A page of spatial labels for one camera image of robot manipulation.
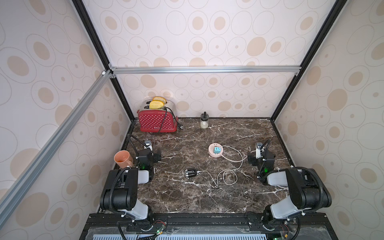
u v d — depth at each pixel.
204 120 1.09
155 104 1.02
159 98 1.06
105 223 0.74
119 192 0.45
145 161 0.71
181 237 0.78
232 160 0.97
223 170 0.90
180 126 1.13
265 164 0.73
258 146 0.83
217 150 0.93
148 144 0.81
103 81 0.83
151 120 1.03
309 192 0.45
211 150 0.99
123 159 0.87
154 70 1.34
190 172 0.88
